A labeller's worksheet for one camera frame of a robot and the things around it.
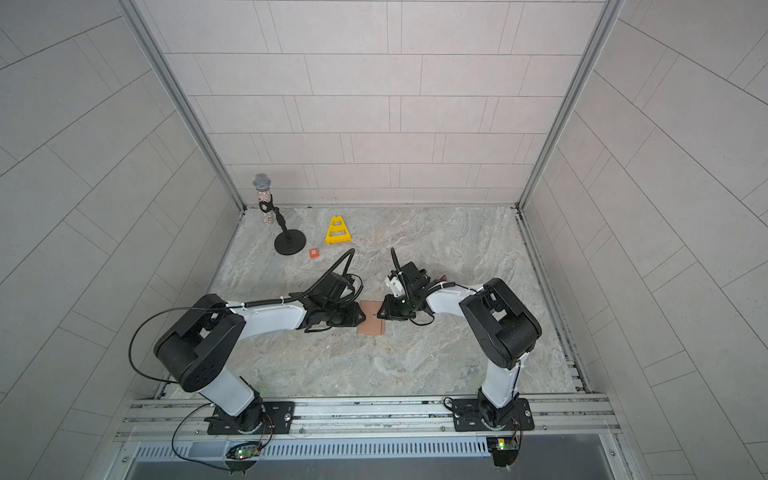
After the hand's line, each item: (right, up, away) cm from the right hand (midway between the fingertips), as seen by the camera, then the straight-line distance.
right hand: (379, 317), depth 88 cm
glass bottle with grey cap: (-33, +40, -5) cm, 52 cm away
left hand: (-2, 0, 0) cm, 2 cm away
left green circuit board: (-29, -23, -24) cm, 44 cm away
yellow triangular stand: (-18, +23, +19) cm, 35 cm away
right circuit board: (+30, -24, -20) cm, 44 cm away
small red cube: (-23, +18, +13) cm, 32 cm away
